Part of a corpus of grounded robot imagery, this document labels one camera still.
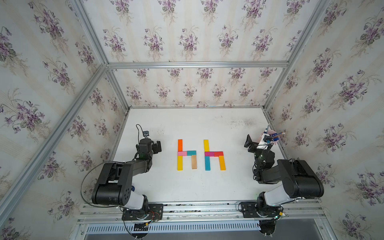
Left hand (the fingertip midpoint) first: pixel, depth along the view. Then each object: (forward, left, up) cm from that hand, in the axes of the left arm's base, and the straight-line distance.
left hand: (150, 143), depth 94 cm
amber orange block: (-12, -45, -4) cm, 47 cm away
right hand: (-1, -67, +9) cm, 67 cm away
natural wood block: (-11, -28, -4) cm, 30 cm away
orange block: (+1, -19, -4) cm, 19 cm away
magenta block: (-6, -38, -3) cm, 38 cm away
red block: (-6, -43, -3) cm, 43 cm away
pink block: (-5, -21, -3) cm, 22 cm away
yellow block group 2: (+1, -36, -4) cm, 37 cm away
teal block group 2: (-12, -36, -3) cm, 38 cm away
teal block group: (-5, -25, -3) cm, 26 cm away
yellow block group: (-11, -19, -5) cm, 23 cm away
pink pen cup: (+4, -76, +6) cm, 76 cm away
